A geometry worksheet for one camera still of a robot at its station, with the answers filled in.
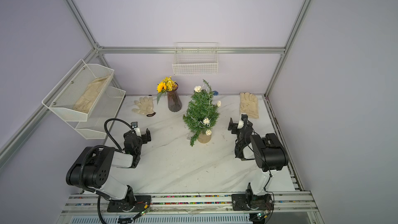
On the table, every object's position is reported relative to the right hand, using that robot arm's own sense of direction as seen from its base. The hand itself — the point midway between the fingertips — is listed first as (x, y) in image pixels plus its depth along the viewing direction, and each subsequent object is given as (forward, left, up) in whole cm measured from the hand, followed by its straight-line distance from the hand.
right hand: (239, 120), depth 96 cm
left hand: (-5, +63, -2) cm, 63 cm away
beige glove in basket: (-3, +83, +24) cm, 86 cm away
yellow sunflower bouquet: (+16, +44, +17) cm, 50 cm away
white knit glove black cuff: (+20, +66, -7) cm, 70 cm away
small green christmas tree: (-11, +23, +21) cm, 33 cm away
